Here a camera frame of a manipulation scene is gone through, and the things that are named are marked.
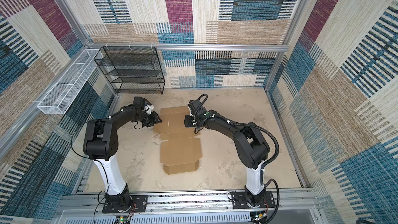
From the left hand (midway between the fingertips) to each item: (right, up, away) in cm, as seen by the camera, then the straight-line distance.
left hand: (159, 119), depth 99 cm
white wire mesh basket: (-39, +10, -29) cm, 50 cm away
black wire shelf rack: (-22, +34, +12) cm, 42 cm away
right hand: (+18, -2, -8) cm, 20 cm away
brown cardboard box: (+14, -18, -10) cm, 25 cm away
